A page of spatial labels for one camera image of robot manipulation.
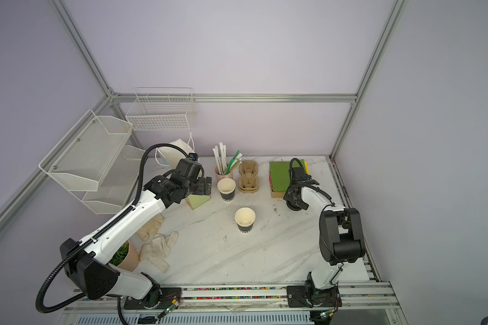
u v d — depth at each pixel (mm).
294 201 818
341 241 472
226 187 992
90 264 387
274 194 1012
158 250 839
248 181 1051
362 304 732
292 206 927
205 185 717
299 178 750
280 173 1069
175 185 536
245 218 878
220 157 1012
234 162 912
